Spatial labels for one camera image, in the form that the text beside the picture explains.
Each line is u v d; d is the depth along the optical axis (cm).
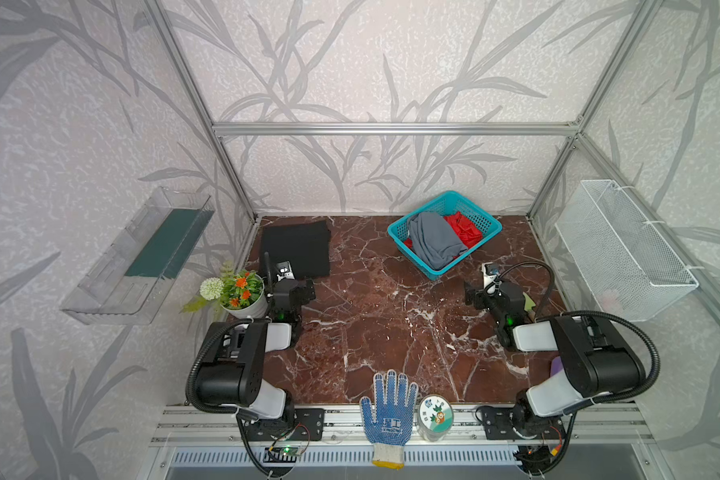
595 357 46
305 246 112
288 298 71
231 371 44
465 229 108
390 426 74
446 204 116
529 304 71
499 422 73
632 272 63
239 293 79
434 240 100
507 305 72
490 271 81
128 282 64
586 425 75
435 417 68
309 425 75
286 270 81
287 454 72
